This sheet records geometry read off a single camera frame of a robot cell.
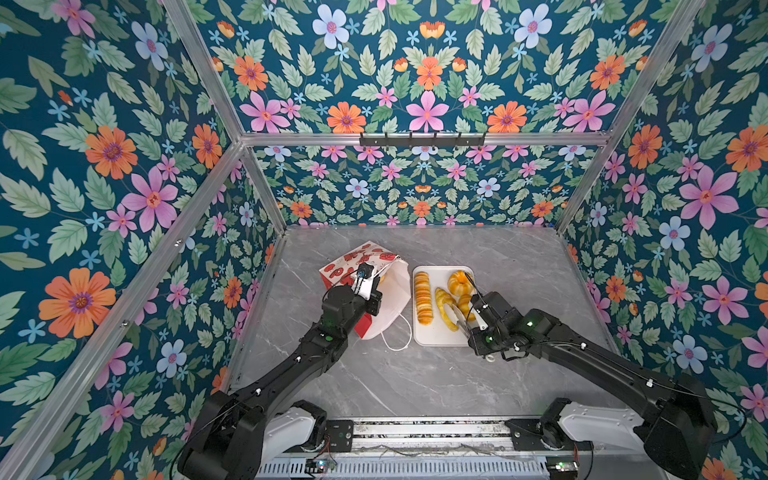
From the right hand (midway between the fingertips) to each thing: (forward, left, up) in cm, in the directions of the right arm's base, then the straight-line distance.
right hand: (470, 341), depth 80 cm
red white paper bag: (+18, +21, +6) cm, 29 cm away
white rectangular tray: (+6, +8, -9) cm, 14 cm away
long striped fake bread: (+18, +12, -7) cm, 23 cm away
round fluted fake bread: (+24, -1, -7) cm, 25 cm away
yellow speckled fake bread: (+17, +5, -5) cm, 18 cm away
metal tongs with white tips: (+8, +2, -2) cm, 9 cm away
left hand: (+14, +24, +13) cm, 31 cm away
